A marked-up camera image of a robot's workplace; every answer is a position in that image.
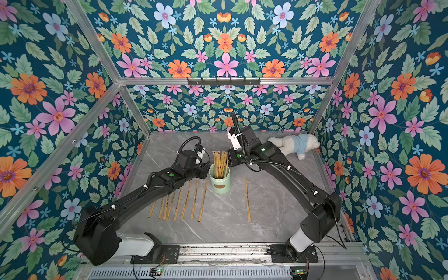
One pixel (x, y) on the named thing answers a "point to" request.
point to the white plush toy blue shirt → (297, 144)
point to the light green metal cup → (221, 165)
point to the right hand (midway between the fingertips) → (233, 151)
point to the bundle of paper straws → (219, 152)
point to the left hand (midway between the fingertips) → (209, 164)
